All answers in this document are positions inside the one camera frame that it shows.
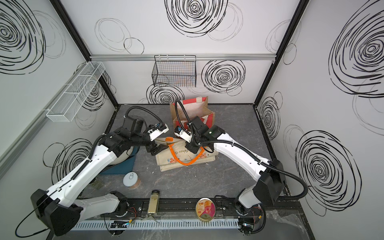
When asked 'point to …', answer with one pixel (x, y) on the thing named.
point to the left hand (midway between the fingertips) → (163, 138)
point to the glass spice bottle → (153, 202)
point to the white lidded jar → (130, 179)
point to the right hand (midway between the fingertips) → (188, 143)
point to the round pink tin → (205, 209)
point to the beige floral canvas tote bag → (178, 155)
